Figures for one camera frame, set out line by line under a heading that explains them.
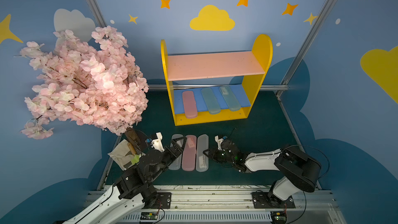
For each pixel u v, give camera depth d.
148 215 0.72
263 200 0.74
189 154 0.90
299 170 0.45
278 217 0.73
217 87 1.05
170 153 0.59
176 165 0.84
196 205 0.73
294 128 1.08
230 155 0.69
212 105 0.94
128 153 0.89
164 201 0.74
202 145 0.93
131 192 0.48
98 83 0.39
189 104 0.96
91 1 0.74
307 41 0.91
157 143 0.63
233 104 0.96
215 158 0.78
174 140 0.60
